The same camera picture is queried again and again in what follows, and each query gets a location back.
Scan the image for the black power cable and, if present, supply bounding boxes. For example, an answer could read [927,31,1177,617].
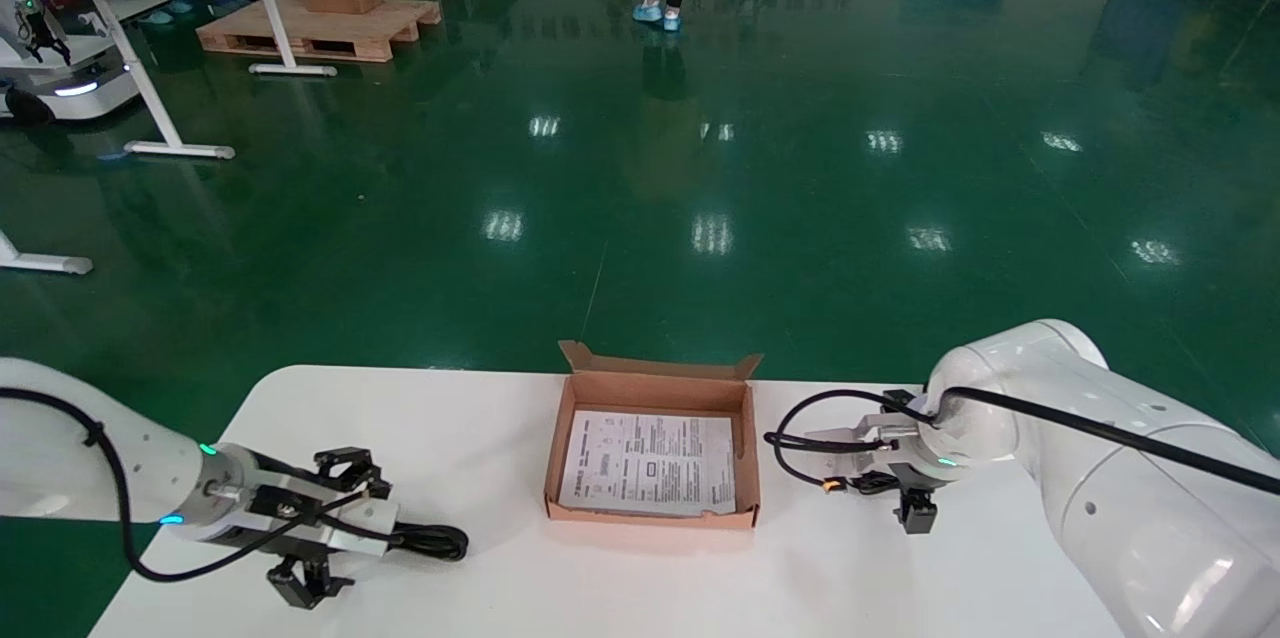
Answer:
[385,521,471,564]

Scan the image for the white printed manual sheet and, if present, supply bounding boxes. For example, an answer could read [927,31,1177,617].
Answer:
[558,408,738,519]

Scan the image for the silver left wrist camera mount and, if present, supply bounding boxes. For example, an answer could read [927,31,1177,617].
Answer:
[250,483,401,559]

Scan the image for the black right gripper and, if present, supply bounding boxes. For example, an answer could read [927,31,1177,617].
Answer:
[893,486,941,536]

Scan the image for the wooden pallet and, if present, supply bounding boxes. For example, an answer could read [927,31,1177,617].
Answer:
[196,0,442,64]

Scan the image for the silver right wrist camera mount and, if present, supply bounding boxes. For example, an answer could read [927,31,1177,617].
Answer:
[803,413,926,484]

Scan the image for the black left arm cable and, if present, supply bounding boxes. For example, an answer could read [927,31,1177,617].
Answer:
[0,388,401,584]

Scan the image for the white robot on stand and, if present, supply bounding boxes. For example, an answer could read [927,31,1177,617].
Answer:
[0,0,141,124]

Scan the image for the open brown cardboard storage box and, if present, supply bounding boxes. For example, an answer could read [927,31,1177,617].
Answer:
[543,340,766,531]

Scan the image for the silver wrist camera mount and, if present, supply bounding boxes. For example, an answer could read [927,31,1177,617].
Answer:
[803,413,926,484]
[250,483,401,559]

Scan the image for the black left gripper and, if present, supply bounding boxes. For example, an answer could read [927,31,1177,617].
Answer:
[205,446,393,611]

